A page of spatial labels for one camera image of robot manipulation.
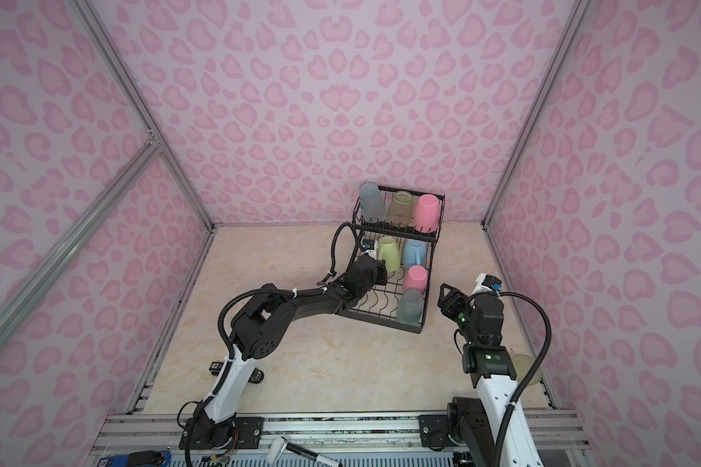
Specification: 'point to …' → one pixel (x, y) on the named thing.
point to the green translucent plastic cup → (401, 210)
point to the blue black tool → (141, 458)
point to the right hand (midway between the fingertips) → (448, 288)
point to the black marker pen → (280, 446)
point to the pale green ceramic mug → (387, 251)
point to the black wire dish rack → (399, 227)
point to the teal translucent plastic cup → (410, 307)
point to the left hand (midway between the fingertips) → (389, 263)
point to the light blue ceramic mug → (414, 253)
